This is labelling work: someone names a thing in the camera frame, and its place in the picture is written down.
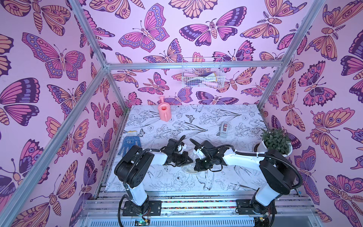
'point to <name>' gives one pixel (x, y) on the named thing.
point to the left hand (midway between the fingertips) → (193, 162)
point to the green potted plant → (277, 139)
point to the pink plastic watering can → (164, 109)
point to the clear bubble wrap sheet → (189, 168)
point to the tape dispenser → (224, 130)
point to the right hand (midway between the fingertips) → (193, 167)
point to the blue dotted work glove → (131, 140)
